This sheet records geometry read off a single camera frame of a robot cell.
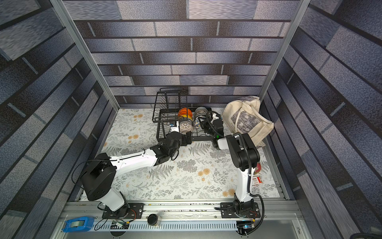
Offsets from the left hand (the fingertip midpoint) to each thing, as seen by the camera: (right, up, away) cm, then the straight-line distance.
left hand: (186, 132), depth 85 cm
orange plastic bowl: (-2, +14, +29) cm, 32 cm away
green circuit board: (+29, -45, -13) cm, 55 cm away
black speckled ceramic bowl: (+10, +14, +23) cm, 29 cm away
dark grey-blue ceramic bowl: (+10, +8, +10) cm, 17 cm away
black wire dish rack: (-14, +12, +33) cm, 38 cm away
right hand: (+7, +10, +11) cm, 16 cm away
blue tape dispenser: (-48, -41, -18) cm, 66 cm away
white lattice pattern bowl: (-1, +4, +19) cm, 19 cm away
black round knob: (-14, -37, -20) cm, 45 cm away
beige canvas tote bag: (+39, +11, +13) cm, 43 cm away
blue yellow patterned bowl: (+7, +4, +11) cm, 13 cm away
